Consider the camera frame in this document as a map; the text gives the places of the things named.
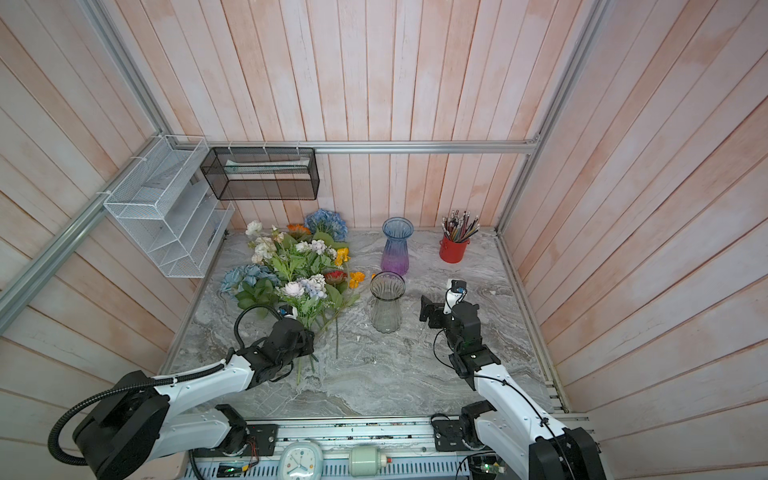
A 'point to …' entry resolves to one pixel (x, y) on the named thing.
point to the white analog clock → (301, 460)
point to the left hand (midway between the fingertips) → (311, 340)
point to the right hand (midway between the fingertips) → (438, 296)
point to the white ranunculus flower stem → (253, 228)
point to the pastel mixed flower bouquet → (308, 296)
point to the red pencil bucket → (452, 251)
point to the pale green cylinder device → (366, 461)
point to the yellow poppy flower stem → (353, 278)
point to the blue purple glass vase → (395, 253)
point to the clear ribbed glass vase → (387, 289)
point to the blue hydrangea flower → (323, 220)
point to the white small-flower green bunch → (289, 258)
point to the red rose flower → (335, 277)
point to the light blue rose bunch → (253, 286)
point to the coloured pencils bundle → (457, 228)
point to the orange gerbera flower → (298, 227)
